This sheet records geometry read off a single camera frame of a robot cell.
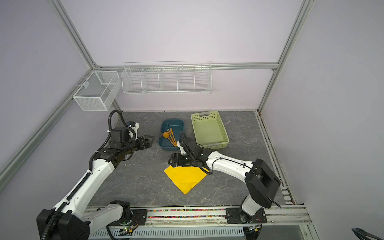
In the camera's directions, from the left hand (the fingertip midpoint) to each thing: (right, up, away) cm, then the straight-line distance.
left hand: (148, 140), depth 80 cm
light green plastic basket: (+35, +4, +30) cm, 46 cm away
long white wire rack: (+6, +40, +17) cm, 44 cm away
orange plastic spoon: (+4, +2, +26) cm, 26 cm away
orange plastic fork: (+6, +3, +28) cm, 29 cm away
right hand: (+14, -12, 0) cm, 18 cm away
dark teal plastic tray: (+12, +8, +29) cm, 32 cm away
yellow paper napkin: (+20, -23, +7) cm, 31 cm away
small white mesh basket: (-37, +29, +14) cm, 50 cm away
